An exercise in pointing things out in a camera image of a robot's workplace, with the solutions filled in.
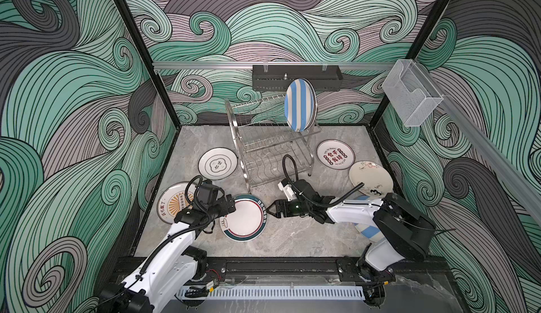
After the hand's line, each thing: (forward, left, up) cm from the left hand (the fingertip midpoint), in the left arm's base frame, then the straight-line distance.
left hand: (226, 202), depth 84 cm
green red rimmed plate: (-6, -9, -5) cm, 12 cm away
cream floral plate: (+15, -70, -5) cm, 72 cm away
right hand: (-3, -19, -1) cm, 19 cm away
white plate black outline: (+23, +8, -6) cm, 25 cm away
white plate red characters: (+30, -53, -5) cm, 61 cm away
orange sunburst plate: (+2, +25, -6) cm, 26 cm away
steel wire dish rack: (+20, -17, +10) cm, 28 cm away
